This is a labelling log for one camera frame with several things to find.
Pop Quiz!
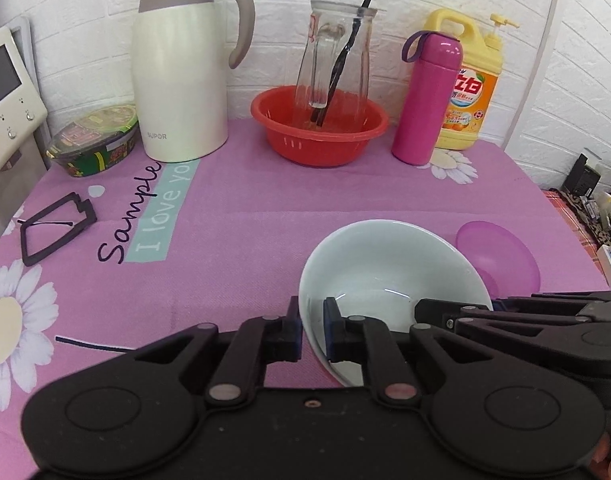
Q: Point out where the yellow detergent bottle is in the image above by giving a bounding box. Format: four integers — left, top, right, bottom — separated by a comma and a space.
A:
425, 8, 520, 151

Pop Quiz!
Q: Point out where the black box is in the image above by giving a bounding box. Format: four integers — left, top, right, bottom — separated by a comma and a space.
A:
561, 154, 601, 197

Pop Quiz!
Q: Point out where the plaid cloth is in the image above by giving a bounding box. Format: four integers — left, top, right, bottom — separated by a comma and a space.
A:
543, 188, 611, 270

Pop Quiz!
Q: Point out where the cream thermos jug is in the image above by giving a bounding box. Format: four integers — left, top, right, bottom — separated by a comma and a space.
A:
130, 0, 255, 162

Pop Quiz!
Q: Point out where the glass pitcher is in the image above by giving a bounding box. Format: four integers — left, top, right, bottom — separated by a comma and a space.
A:
293, 0, 377, 132

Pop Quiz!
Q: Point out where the black plastic frame piece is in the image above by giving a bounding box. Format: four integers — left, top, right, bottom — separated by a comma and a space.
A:
20, 192, 97, 268

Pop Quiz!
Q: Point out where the red plastic colander basket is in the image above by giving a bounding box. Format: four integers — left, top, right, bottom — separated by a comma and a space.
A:
250, 86, 389, 168

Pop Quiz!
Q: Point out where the red white ceramic bowl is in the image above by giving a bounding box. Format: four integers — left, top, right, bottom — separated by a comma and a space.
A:
299, 219, 492, 387

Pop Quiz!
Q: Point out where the black stirring stick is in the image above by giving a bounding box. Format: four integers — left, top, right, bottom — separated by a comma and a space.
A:
307, 0, 376, 127

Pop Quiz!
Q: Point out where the pink thermos bottle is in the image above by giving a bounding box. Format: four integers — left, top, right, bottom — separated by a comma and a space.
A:
391, 30, 463, 166

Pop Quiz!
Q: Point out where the purple floral tablecloth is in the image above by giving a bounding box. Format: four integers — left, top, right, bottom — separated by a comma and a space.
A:
0, 120, 606, 479

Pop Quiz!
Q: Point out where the white appliance with screen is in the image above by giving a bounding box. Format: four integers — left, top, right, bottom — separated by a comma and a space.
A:
0, 16, 49, 238

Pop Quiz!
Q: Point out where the instant noodle bowl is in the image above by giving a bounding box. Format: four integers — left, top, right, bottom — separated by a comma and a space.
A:
45, 103, 139, 178

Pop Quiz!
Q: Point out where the right hand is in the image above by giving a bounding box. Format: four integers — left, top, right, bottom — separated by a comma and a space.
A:
590, 432, 611, 480

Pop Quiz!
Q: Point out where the purple plastic bowl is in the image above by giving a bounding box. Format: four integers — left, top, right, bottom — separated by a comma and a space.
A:
455, 220, 541, 299

